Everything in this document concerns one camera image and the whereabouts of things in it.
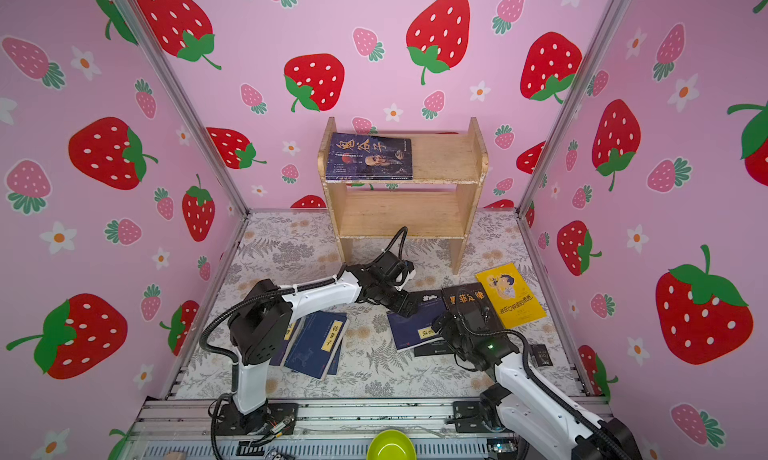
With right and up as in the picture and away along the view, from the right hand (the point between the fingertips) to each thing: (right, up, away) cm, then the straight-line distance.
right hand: (436, 329), depth 84 cm
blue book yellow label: (-34, -3, -2) cm, 35 cm away
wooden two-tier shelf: (-18, +48, +34) cm, 62 cm away
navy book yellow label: (-6, -1, +3) cm, 6 cm away
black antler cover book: (+13, +6, +10) cm, 18 cm away
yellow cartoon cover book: (+26, +7, +10) cm, 29 cm away
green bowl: (-13, -23, -14) cm, 30 cm away
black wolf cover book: (+2, -6, +2) cm, 6 cm away
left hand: (-7, +6, +5) cm, 10 cm away
